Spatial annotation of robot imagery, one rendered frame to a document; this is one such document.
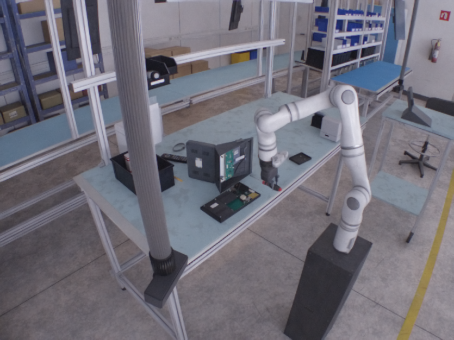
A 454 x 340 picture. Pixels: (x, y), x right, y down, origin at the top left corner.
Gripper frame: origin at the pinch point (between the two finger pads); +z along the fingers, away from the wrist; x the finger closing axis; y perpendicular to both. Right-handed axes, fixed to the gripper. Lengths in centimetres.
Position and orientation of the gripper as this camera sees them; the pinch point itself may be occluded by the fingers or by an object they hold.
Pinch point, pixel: (274, 188)
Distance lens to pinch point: 132.0
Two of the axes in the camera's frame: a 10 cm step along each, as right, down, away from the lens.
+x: -6.5, 5.8, -5.0
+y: -7.5, -3.6, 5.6
